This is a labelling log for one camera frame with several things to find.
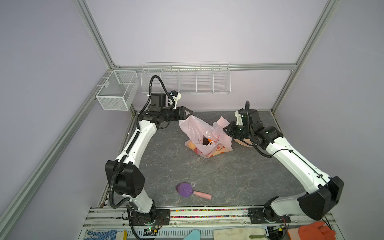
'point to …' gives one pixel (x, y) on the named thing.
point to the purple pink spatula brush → (185, 190)
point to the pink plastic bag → (204, 141)
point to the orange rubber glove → (316, 231)
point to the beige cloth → (238, 233)
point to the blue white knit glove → (109, 235)
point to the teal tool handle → (195, 234)
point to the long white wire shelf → (186, 77)
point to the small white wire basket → (117, 91)
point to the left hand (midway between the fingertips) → (190, 114)
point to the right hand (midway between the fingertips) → (223, 129)
